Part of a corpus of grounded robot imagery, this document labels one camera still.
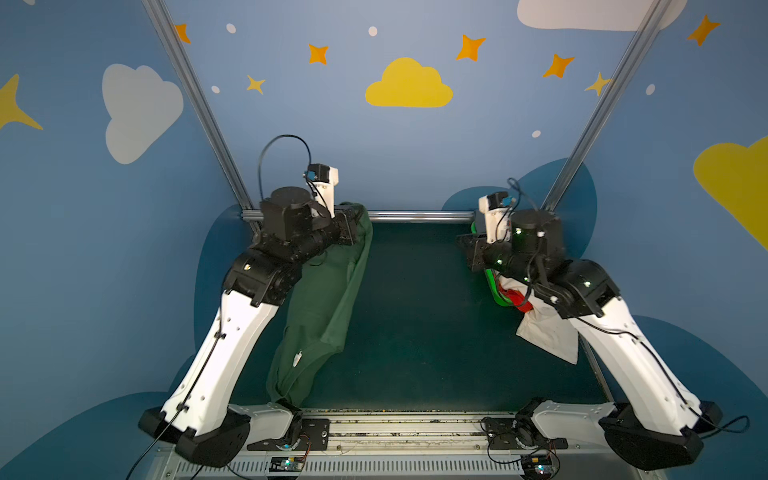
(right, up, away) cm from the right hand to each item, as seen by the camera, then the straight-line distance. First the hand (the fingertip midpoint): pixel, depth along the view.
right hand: (465, 232), depth 62 cm
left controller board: (-41, -56, +9) cm, 70 cm away
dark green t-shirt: (-32, -18, -2) cm, 37 cm away
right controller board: (+21, -56, +9) cm, 61 cm away
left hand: (-22, +5, -4) cm, 23 cm away
